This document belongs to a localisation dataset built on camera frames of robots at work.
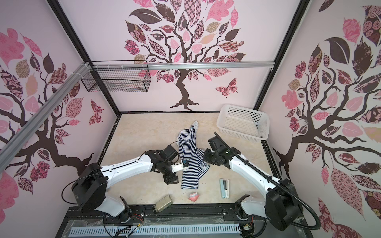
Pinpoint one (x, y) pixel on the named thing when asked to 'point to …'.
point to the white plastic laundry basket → (243, 122)
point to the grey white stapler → (224, 187)
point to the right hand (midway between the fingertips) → (204, 156)
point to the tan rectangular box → (163, 204)
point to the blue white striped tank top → (189, 151)
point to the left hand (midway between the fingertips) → (174, 179)
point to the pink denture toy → (193, 197)
